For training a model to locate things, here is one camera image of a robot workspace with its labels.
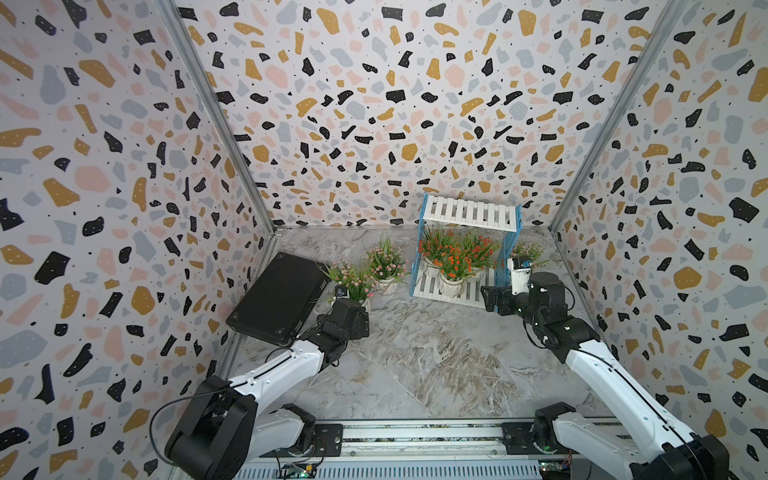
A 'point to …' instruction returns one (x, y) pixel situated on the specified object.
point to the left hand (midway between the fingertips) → (353, 316)
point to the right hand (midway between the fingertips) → (499, 286)
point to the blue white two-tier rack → (485, 214)
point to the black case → (278, 303)
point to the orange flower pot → (455, 267)
